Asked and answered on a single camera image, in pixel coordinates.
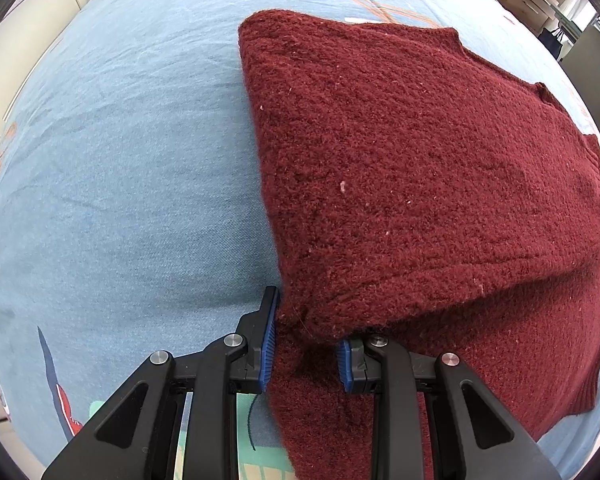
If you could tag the grey chair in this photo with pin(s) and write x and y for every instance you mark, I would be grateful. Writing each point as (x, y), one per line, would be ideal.
(595, 70)

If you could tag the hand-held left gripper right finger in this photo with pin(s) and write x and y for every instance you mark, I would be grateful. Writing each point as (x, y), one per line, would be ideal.
(344, 365)

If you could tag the dark red knitted sweater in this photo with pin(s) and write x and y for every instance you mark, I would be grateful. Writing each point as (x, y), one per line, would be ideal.
(405, 160)

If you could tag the dark loose thread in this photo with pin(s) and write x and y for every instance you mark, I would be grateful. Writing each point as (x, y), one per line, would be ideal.
(250, 425)

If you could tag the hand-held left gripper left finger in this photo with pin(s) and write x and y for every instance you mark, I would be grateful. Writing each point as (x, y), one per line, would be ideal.
(267, 355)

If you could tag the black bag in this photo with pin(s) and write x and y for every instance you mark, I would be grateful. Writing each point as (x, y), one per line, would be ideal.
(552, 42)

